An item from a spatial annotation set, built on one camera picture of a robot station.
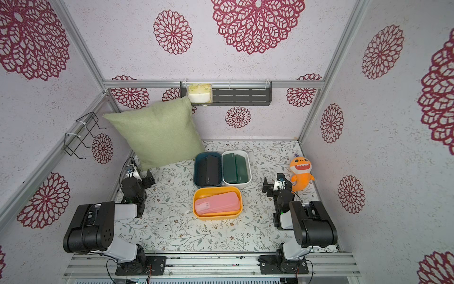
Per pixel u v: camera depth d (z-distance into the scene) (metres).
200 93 0.90
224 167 1.00
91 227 0.46
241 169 1.02
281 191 0.79
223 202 0.86
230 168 1.00
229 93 0.95
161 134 0.89
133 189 0.71
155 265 0.74
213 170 0.97
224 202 0.87
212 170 0.97
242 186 0.95
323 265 0.76
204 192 0.92
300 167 0.97
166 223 0.85
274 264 0.73
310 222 0.47
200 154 1.06
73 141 0.73
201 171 1.02
